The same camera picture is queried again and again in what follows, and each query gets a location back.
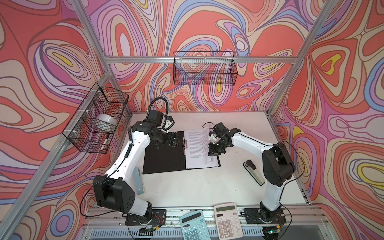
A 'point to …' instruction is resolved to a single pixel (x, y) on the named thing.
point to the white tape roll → (106, 119)
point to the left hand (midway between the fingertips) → (173, 139)
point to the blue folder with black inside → (167, 158)
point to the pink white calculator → (228, 221)
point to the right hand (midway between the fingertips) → (210, 157)
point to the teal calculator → (194, 226)
